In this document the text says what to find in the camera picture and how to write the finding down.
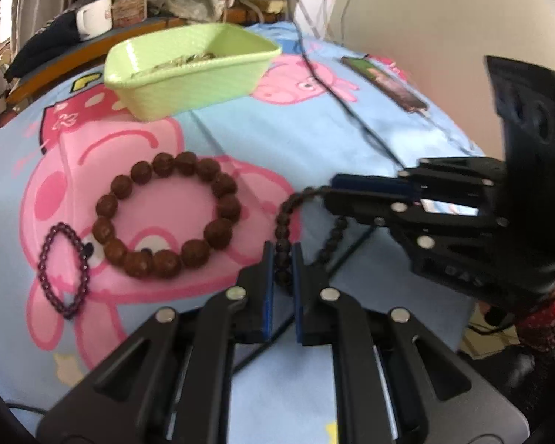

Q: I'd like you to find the black bead bracelet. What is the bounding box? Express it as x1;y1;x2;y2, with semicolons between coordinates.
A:
274;186;350;287

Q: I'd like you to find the wooden table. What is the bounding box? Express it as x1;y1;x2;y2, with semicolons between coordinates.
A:
7;15;199;105

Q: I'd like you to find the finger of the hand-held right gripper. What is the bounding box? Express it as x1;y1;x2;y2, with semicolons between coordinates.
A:
332;157;507;216
324;188;509;249

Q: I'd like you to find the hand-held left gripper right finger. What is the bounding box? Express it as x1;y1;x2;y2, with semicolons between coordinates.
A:
291;242;530;444

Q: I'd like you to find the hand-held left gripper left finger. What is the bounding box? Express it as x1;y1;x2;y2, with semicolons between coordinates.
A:
36;240;275;444

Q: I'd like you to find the brown woven box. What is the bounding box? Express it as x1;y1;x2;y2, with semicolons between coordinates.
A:
112;0;149;27

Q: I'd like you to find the green plastic basket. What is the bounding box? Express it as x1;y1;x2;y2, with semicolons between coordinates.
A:
103;23;283;122

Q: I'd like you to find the black cable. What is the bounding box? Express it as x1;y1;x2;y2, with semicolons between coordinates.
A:
233;7;405;373

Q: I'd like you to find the dark blue cloth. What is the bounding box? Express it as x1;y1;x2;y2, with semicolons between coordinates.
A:
4;11;81;79

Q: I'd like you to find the purple bead bracelet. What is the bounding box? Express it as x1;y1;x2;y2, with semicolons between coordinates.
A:
38;223;91;320

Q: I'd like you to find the printed cartoon blanket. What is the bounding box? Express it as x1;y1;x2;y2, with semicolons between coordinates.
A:
0;22;486;444

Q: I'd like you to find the white mug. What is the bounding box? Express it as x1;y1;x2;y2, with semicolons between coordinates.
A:
76;0;115;41

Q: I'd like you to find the smartphone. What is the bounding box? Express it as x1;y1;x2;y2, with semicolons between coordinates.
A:
341;55;430;114

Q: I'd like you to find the golden bracelet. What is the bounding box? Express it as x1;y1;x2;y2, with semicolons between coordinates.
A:
139;51;218;73

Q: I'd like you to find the brown wooden bead bracelet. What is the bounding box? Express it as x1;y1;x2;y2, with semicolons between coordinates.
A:
92;152;242;280

